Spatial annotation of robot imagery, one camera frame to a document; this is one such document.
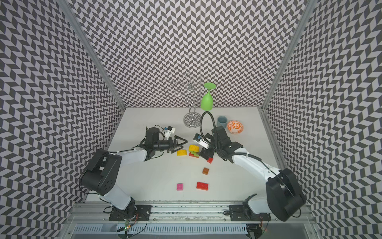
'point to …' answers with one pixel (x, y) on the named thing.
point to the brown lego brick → (205, 171)
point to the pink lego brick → (179, 186)
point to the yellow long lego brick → (194, 148)
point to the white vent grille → (161, 229)
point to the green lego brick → (195, 154)
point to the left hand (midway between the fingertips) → (185, 145)
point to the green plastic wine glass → (207, 101)
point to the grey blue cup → (222, 121)
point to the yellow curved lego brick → (182, 152)
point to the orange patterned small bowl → (235, 127)
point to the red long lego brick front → (202, 185)
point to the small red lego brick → (210, 160)
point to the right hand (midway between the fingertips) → (201, 146)
